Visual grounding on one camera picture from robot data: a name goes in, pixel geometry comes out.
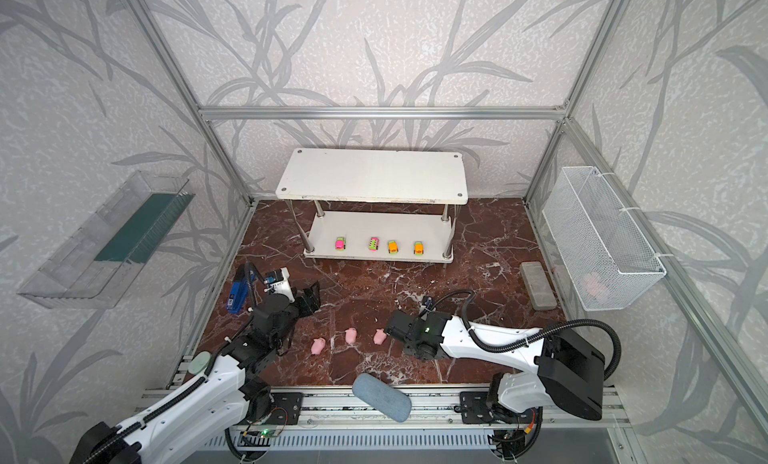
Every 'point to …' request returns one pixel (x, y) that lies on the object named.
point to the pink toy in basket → (594, 286)
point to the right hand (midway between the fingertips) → (413, 336)
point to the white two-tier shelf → (375, 204)
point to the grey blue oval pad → (389, 400)
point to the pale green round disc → (199, 362)
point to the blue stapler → (244, 276)
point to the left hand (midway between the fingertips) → (315, 277)
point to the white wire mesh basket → (608, 259)
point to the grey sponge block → (540, 287)
